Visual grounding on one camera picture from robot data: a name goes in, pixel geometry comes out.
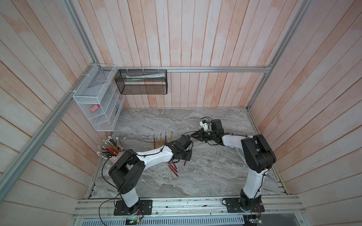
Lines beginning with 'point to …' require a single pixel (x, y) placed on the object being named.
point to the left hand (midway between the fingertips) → (187, 156)
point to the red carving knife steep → (174, 165)
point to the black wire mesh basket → (142, 82)
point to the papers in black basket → (135, 77)
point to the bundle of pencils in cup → (110, 148)
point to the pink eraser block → (94, 108)
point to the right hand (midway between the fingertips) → (191, 135)
